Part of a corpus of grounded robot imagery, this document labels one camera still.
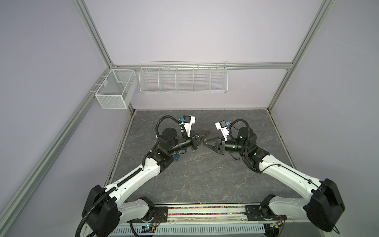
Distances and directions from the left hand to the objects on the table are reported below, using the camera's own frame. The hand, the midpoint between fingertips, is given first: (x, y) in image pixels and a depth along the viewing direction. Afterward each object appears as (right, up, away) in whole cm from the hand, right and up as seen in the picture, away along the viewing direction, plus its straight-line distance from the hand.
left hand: (210, 135), depth 66 cm
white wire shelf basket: (-15, +37, +33) cm, 52 cm away
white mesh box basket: (-62, +30, +35) cm, 77 cm away
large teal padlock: (-19, -16, +27) cm, 37 cm away
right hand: (-3, -4, +2) cm, 6 cm away
